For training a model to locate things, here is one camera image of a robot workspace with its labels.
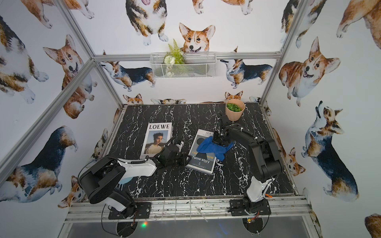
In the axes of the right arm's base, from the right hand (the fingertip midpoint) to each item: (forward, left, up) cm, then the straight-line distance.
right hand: (213, 140), depth 93 cm
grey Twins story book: (-13, +8, -2) cm, 15 cm away
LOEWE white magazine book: (+5, +36, -1) cm, 37 cm away
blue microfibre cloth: (-4, +3, 0) cm, 5 cm away
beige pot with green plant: (+22, -16, +5) cm, 27 cm away
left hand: (-10, +13, -2) cm, 17 cm away
